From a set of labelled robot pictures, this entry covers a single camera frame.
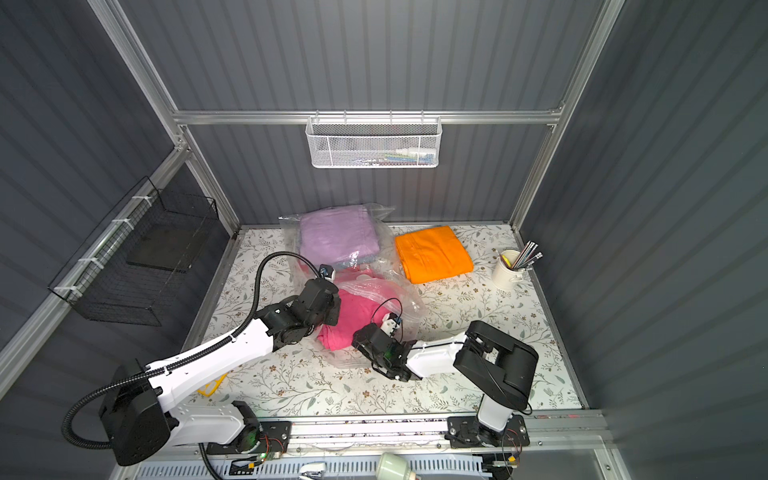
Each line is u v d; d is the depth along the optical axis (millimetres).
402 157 928
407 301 826
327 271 709
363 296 755
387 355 668
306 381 827
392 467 631
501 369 463
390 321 819
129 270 721
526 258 947
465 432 738
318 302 600
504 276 968
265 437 723
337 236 1051
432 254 1055
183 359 450
